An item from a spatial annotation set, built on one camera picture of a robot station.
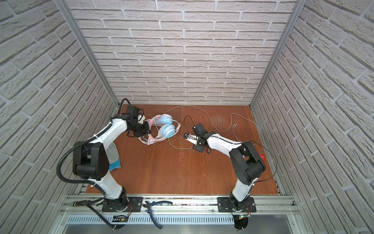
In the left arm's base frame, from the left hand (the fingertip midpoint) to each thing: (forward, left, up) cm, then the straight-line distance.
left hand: (151, 129), depth 90 cm
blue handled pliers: (-40, -2, -11) cm, 42 cm away
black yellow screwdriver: (-37, +33, -12) cm, 52 cm away
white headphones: (-2, +3, +12) cm, 13 cm away
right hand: (-5, -32, -7) cm, 33 cm away
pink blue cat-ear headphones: (-4, -9, +9) cm, 13 cm away
